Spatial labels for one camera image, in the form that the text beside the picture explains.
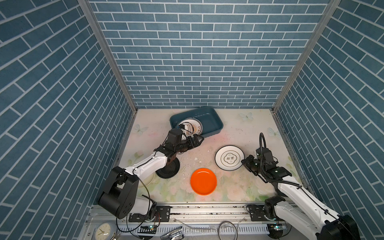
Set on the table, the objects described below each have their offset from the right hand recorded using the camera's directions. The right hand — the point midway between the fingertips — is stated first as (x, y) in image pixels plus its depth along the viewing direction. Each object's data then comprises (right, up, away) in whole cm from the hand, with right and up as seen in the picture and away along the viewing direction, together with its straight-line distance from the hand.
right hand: (239, 158), depth 84 cm
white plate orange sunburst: (-28, +18, +21) cm, 39 cm away
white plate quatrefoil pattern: (-5, -1, +5) cm, 7 cm away
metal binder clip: (-34, -30, -17) cm, 49 cm away
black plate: (-40, -8, +3) cm, 41 cm away
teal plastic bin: (-14, +21, +30) cm, 39 cm away
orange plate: (-20, -14, +1) cm, 24 cm away
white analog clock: (-65, -28, -19) cm, 73 cm away
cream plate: (-52, -12, -1) cm, 54 cm away
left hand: (-22, +10, 0) cm, 25 cm away
